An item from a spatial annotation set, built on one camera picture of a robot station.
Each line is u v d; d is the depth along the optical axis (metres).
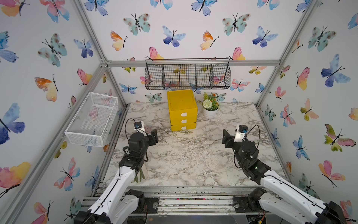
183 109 0.89
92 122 0.86
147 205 0.73
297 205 0.45
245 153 0.56
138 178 0.83
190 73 0.98
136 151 0.59
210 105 0.99
